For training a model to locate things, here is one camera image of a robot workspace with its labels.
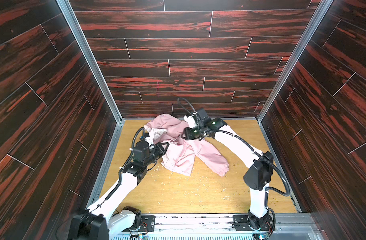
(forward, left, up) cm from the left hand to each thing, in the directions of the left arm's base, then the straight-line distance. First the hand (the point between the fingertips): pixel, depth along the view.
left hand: (170, 143), depth 78 cm
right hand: (+8, -9, -1) cm, 12 cm away
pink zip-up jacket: (+2, -5, -14) cm, 15 cm away
